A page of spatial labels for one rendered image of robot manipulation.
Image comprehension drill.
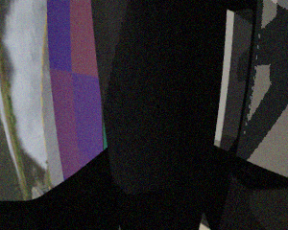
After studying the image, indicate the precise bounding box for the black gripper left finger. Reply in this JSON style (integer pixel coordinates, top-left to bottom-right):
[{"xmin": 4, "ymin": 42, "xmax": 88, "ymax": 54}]
[{"xmin": 0, "ymin": 149, "xmax": 120, "ymax": 230}]

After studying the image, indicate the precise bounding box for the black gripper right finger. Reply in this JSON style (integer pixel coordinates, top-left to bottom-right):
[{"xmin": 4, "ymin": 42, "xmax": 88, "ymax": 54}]
[{"xmin": 203, "ymin": 145, "xmax": 288, "ymax": 230}]

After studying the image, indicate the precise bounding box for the beige square tile with dark square centre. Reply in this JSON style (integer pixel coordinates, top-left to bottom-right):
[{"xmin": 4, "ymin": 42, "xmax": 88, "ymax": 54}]
[{"xmin": 199, "ymin": 219, "xmax": 210, "ymax": 230}]

